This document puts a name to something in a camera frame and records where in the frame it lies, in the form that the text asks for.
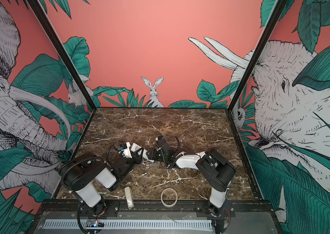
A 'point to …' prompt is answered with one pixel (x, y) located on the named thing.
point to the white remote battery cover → (129, 196)
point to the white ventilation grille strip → (130, 224)
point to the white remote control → (134, 146)
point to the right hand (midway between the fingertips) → (145, 153)
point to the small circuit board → (94, 223)
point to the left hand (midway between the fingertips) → (144, 148)
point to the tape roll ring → (176, 198)
